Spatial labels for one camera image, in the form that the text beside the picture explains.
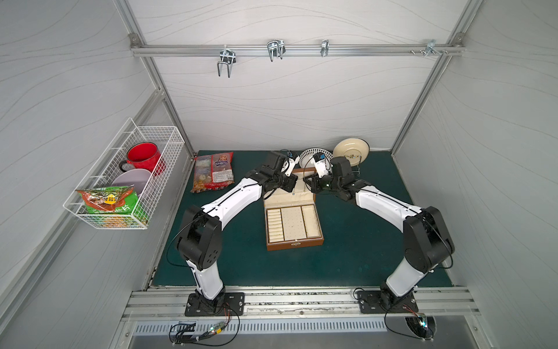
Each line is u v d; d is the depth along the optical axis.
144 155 0.66
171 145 0.72
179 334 0.69
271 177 0.67
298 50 0.79
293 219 0.88
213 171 1.07
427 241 0.46
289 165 0.73
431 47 0.77
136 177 0.66
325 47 0.73
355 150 1.02
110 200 0.54
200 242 0.46
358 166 1.11
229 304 0.73
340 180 0.70
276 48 0.77
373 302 0.73
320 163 0.79
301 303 0.75
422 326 0.72
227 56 0.78
